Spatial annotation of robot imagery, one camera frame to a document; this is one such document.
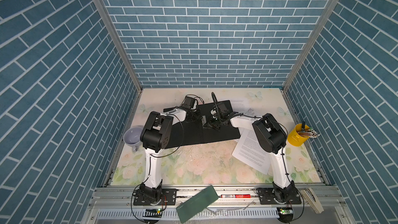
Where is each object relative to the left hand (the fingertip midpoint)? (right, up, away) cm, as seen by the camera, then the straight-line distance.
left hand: (202, 116), depth 103 cm
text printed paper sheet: (+28, -19, -14) cm, 37 cm away
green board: (-2, -38, -32) cm, 50 cm away
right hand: (-1, -5, -5) cm, 7 cm away
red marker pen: (+17, -36, -29) cm, 49 cm away
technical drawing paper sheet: (+34, +2, +5) cm, 34 cm away
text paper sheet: (+28, +7, +8) cm, 30 cm away
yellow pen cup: (+53, -12, -16) cm, 56 cm away
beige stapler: (+52, -37, -32) cm, 71 cm away
